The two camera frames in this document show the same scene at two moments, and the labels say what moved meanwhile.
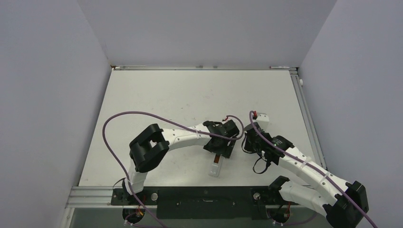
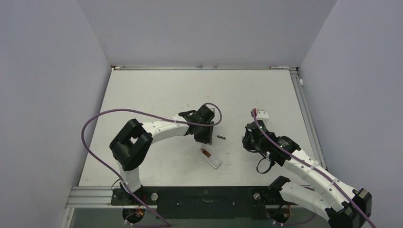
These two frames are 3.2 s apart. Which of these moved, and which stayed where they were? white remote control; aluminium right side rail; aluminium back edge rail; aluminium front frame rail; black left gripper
Moved: white remote control; black left gripper
Stayed: aluminium front frame rail; aluminium back edge rail; aluminium right side rail
